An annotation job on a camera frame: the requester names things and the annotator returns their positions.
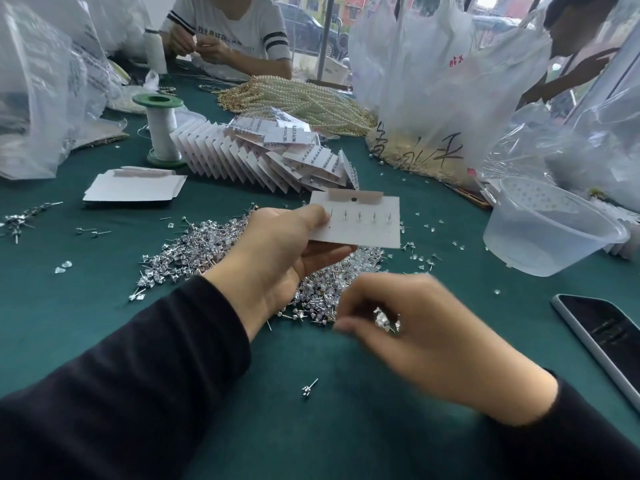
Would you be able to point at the stack of white cards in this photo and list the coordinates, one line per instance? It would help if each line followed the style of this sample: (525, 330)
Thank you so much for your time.
(132, 188)

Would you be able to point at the row of white cards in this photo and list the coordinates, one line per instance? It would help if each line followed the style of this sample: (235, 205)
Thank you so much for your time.
(260, 154)

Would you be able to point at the clear plastic bowl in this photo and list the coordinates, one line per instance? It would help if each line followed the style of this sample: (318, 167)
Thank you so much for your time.
(545, 234)

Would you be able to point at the small scatter of silver studs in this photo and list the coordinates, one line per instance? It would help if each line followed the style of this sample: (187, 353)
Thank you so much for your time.
(20, 219)

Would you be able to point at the large clear plastic bag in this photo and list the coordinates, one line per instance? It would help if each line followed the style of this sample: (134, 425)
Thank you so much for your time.
(35, 109)

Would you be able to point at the pile of pearl strands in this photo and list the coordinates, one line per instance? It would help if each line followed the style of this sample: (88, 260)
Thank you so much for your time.
(300, 102)

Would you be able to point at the white thread cone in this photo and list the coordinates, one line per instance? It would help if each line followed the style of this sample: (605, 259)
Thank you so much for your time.
(156, 50)

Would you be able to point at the orange and black tool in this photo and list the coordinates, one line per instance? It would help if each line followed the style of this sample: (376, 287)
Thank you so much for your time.
(467, 195)

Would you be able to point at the white red-printed plastic bag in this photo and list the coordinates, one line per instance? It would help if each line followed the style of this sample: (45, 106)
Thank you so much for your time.
(115, 19)

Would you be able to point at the white-edged smartphone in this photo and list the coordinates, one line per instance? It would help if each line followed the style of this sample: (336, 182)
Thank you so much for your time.
(605, 339)

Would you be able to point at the person's right hand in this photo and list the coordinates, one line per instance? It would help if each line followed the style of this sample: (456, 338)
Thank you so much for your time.
(450, 354)

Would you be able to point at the small bag of pearls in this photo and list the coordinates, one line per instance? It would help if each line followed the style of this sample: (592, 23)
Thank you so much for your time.
(130, 99)

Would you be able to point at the person's left hand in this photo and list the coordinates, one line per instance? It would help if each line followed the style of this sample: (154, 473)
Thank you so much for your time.
(265, 264)

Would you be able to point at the person's left forearm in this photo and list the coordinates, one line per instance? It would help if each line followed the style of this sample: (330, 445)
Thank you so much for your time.
(115, 389)

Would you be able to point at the pile of silver stud earrings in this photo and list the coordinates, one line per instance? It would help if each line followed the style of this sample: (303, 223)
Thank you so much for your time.
(190, 249)

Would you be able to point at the clear plastic earring backs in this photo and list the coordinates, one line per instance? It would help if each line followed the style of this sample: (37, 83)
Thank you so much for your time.
(367, 259)

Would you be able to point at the white handwritten plastic bag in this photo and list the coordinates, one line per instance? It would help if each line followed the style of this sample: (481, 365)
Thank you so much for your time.
(440, 94)

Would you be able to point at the single ear stud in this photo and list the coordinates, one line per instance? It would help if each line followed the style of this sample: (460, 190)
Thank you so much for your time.
(307, 390)

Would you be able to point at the white earring card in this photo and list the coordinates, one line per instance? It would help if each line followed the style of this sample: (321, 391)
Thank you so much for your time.
(370, 232)

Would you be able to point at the dark parked car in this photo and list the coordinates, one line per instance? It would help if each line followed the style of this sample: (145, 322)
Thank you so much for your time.
(310, 29)

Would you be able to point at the green spool of white thread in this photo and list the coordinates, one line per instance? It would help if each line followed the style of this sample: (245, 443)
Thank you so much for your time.
(161, 132)

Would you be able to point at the heap of clear plastic bags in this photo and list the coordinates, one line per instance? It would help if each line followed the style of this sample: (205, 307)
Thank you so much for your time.
(595, 144)

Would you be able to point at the person's right forearm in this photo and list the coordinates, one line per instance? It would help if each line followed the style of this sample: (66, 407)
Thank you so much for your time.
(575, 444)

